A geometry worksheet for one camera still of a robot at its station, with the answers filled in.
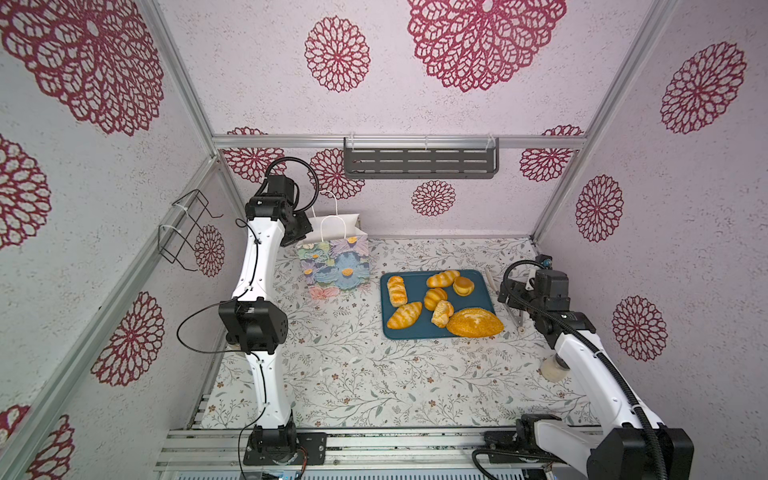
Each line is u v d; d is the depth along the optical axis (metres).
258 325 0.55
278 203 0.61
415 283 1.06
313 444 0.74
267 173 0.69
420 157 0.92
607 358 0.48
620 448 0.38
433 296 0.97
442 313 0.90
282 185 0.68
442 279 1.03
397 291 1.00
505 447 0.75
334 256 0.90
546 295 0.61
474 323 0.90
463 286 0.99
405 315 0.94
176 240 0.75
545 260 0.70
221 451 0.75
